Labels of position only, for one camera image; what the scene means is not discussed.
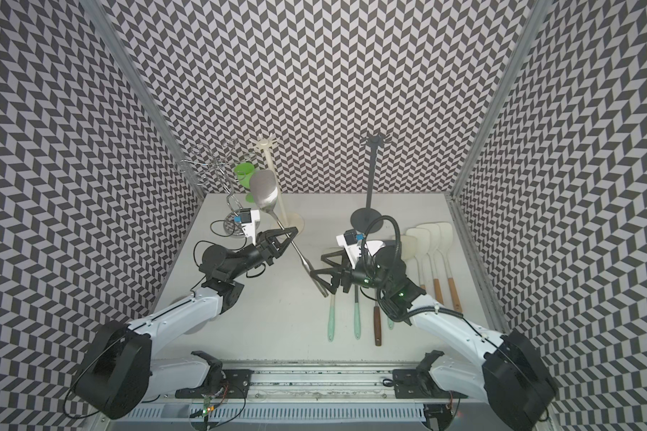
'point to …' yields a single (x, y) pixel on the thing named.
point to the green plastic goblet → (243, 171)
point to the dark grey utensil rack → (362, 217)
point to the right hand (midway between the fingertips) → (318, 271)
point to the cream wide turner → (332, 316)
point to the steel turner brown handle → (377, 325)
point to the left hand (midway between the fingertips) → (297, 233)
